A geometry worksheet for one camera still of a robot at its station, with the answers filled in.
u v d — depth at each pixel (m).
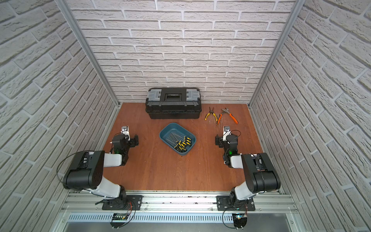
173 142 0.95
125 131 0.81
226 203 0.73
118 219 0.71
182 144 0.92
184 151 0.92
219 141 0.84
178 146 0.92
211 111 1.15
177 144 0.93
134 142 0.87
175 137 0.97
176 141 0.95
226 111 1.14
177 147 0.92
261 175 0.44
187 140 0.97
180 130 0.98
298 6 0.69
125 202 0.69
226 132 0.79
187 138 0.97
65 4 0.70
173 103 0.98
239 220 0.71
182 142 0.95
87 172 0.47
